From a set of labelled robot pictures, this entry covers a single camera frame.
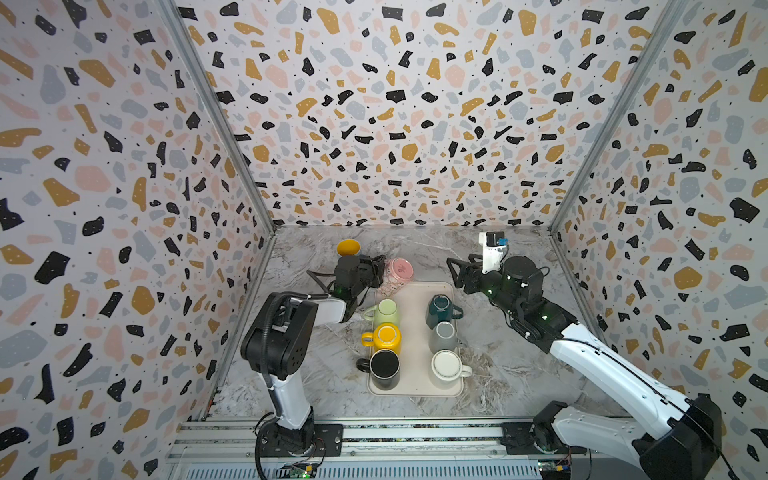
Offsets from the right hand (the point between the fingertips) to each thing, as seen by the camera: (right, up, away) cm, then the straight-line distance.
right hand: (456, 253), depth 71 cm
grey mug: (-2, -23, +10) cm, 25 cm away
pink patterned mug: (-14, -6, +17) cm, 23 cm away
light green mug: (-18, -17, +14) cm, 28 cm away
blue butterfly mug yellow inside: (-32, +2, +32) cm, 45 cm away
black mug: (-18, -30, +7) cm, 35 cm away
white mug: (-1, -30, +8) cm, 31 cm away
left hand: (-17, +2, +19) cm, 26 cm away
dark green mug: (-1, -16, +16) cm, 23 cm away
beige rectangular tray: (-9, -30, +17) cm, 36 cm away
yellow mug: (-17, -23, +10) cm, 30 cm away
